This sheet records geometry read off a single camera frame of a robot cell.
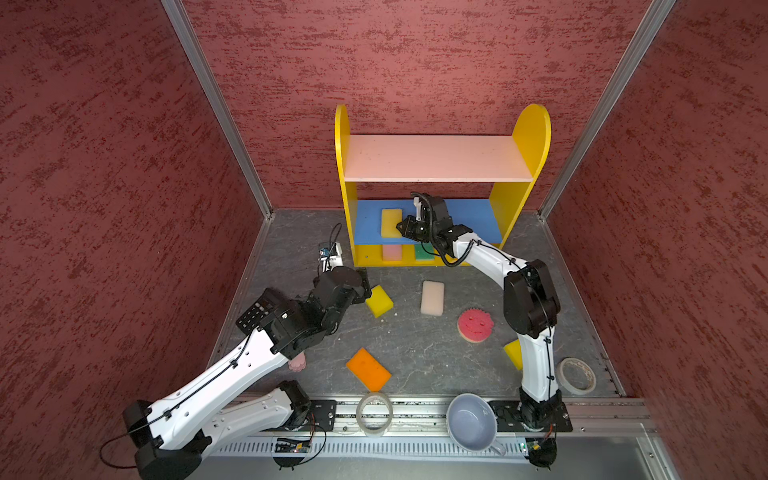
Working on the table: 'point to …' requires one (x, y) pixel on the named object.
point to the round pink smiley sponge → (475, 325)
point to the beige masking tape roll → (575, 377)
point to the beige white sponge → (432, 298)
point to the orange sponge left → (368, 370)
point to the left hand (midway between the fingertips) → (353, 279)
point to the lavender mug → (471, 424)
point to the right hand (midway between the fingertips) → (396, 230)
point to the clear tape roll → (359, 416)
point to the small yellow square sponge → (379, 302)
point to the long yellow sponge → (390, 218)
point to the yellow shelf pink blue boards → (483, 180)
